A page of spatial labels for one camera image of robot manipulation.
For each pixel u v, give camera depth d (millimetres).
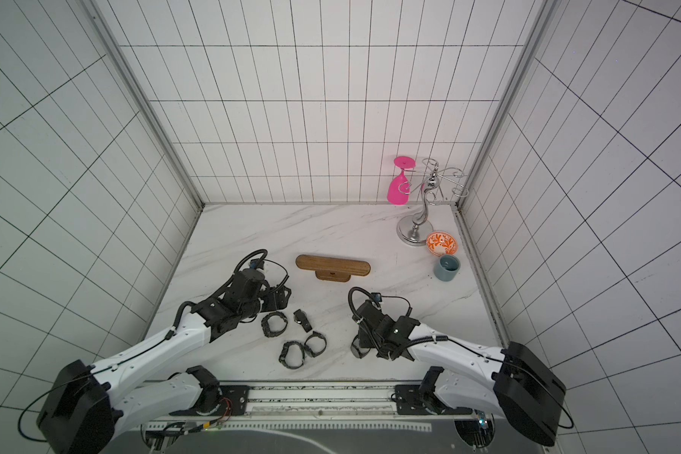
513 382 407
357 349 783
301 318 860
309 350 792
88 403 384
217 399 701
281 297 743
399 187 1006
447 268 942
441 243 1037
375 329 629
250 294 635
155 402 521
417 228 1084
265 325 827
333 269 917
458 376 482
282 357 776
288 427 644
